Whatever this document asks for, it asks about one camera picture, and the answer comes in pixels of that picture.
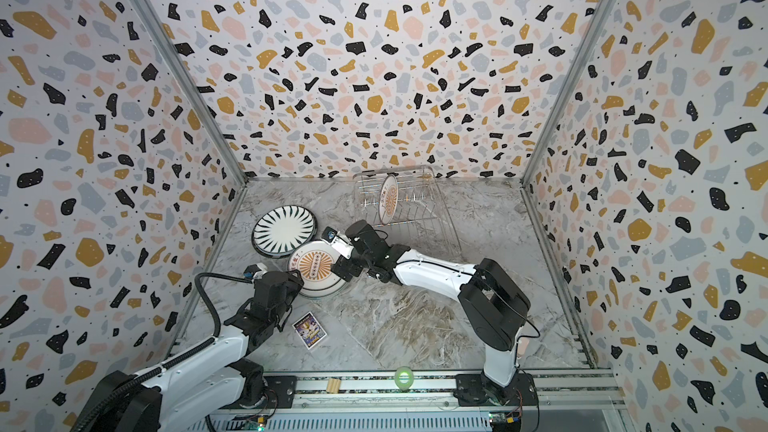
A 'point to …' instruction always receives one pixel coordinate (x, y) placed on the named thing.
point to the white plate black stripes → (283, 230)
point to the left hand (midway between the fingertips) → (301, 268)
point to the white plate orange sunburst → (313, 263)
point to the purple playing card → (309, 329)
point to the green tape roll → (404, 386)
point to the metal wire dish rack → (403, 196)
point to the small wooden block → (333, 386)
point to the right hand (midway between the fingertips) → (336, 245)
